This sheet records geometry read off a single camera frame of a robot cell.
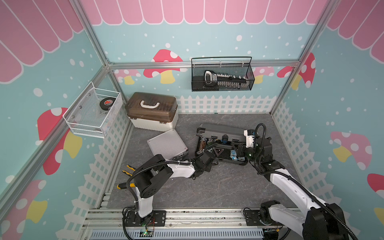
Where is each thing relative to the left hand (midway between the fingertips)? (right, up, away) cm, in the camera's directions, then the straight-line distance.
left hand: (206, 162), depth 94 cm
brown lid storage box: (-34, +33, 0) cm, 47 cm away
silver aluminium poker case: (-24, +11, +3) cm, 27 cm away
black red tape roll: (-54, +35, -15) cm, 66 cm away
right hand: (+14, +13, -11) cm, 23 cm away
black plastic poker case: (+10, +13, -11) cm, 19 cm away
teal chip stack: (+16, +5, -3) cm, 17 cm away
